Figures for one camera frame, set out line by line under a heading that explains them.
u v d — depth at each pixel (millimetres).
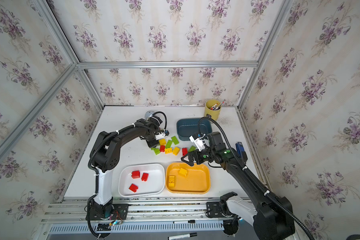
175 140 1008
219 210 731
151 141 856
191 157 662
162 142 943
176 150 933
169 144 981
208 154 651
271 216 383
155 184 822
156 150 954
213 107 1071
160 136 888
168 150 933
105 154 532
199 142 703
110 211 672
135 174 837
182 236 663
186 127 1077
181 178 844
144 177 842
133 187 811
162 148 952
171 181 832
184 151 928
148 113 1063
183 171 847
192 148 961
